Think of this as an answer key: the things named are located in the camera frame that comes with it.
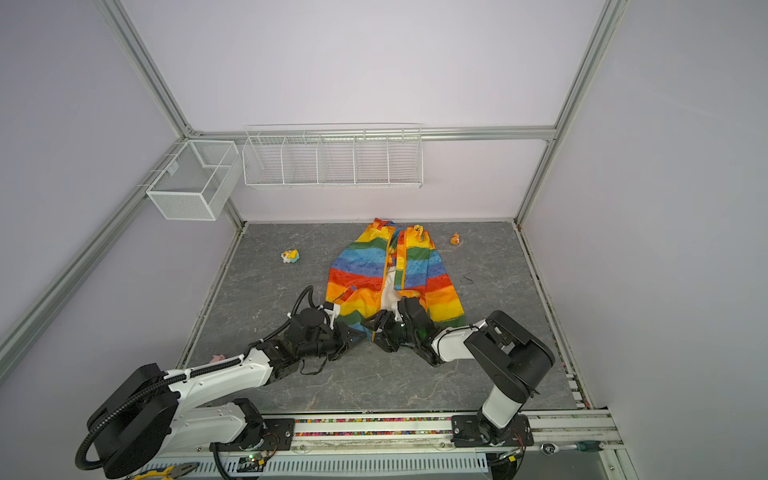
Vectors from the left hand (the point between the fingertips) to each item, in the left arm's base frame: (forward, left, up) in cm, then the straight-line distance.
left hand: (368, 340), depth 79 cm
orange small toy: (+41, -33, -9) cm, 53 cm away
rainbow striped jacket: (+29, -6, -6) cm, 30 cm away
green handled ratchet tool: (-26, -43, -7) cm, 51 cm away
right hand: (+4, +2, -4) cm, 6 cm away
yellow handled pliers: (-25, +47, -8) cm, 54 cm away
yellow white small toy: (+35, +28, -6) cm, 46 cm away
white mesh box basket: (+52, +55, +15) cm, 77 cm away
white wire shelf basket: (+57, +10, +19) cm, 61 cm away
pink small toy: (+1, +44, -9) cm, 45 cm away
